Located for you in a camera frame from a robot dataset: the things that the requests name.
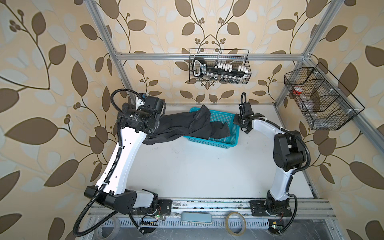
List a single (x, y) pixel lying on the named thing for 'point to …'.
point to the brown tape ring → (243, 224)
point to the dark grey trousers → (195, 124)
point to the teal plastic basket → (228, 142)
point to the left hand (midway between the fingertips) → (136, 119)
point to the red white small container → (297, 90)
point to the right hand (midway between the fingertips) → (238, 120)
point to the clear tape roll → (98, 229)
